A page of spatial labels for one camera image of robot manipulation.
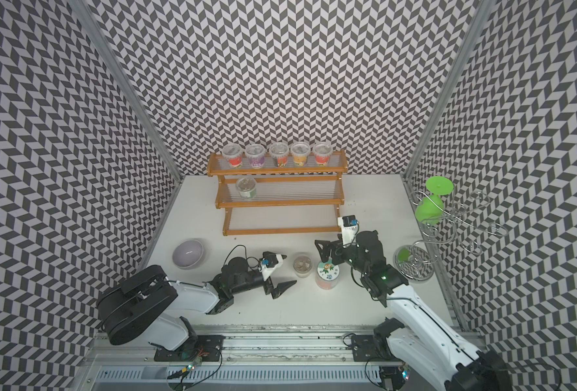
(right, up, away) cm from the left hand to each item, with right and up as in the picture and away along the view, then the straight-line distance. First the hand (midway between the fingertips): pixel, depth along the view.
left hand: (289, 270), depth 81 cm
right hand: (+13, +9, -2) cm, 16 cm away
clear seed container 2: (-3, +40, -2) cm, 40 cm away
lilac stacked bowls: (-38, +4, +7) cm, 39 cm away
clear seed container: (-11, +40, -1) cm, 41 cm away
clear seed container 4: (+11, +40, -1) cm, 42 cm away
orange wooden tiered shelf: (-4, +26, +9) cm, 28 cm away
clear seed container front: (-16, +29, +7) cm, 34 cm away
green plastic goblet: (+45, +21, -5) cm, 50 cm away
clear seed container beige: (+4, +1, +3) cm, 6 cm away
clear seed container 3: (+4, +40, 0) cm, 41 cm away
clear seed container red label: (-19, +39, -2) cm, 43 cm away
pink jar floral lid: (+13, -1, -1) cm, 13 cm away
